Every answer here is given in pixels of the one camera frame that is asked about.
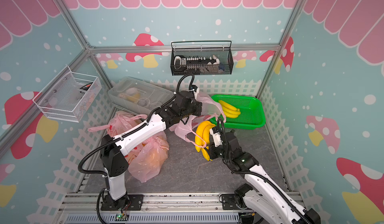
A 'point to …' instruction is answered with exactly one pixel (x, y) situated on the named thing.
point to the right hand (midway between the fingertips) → (206, 145)
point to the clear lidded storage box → (138, 95)
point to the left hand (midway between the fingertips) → (201, 106)
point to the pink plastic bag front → (120, 122)
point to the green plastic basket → (252, 115)
